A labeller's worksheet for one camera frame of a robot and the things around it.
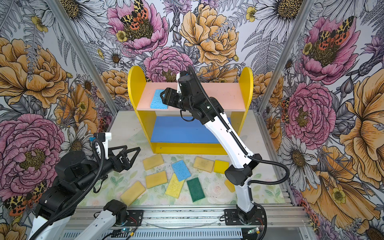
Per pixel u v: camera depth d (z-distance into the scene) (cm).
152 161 92
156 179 88
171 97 57
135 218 73
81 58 89
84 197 38
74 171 41
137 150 56
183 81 47
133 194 82
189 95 48
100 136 49
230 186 83
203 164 92
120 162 51
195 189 82
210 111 46
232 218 74
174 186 83
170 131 90
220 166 91
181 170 89
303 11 73
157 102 67
